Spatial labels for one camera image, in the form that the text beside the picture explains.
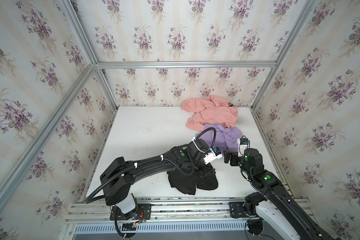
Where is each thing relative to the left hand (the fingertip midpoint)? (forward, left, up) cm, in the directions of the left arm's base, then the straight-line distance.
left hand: (214, 167), depth 73 cm
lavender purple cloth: (+22, -13, -7) cm, 26 cm away
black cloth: (-4, +13, -11) cm, 18 cm away
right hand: (+9, -11, -1) cm, 14 cm away
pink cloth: (+49, -6, -9) cm, 50 cm away
